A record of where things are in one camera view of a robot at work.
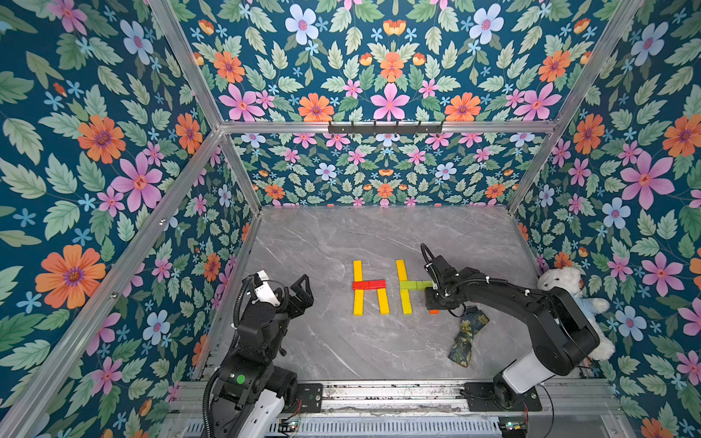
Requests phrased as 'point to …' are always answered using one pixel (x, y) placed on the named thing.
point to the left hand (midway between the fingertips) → (301, 282)
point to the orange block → (434, 311)
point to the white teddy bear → (570, 278)
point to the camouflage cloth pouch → (472, 321)
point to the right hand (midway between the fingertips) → (435, 299)
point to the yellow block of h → (358, 270)
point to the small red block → (374, 285)
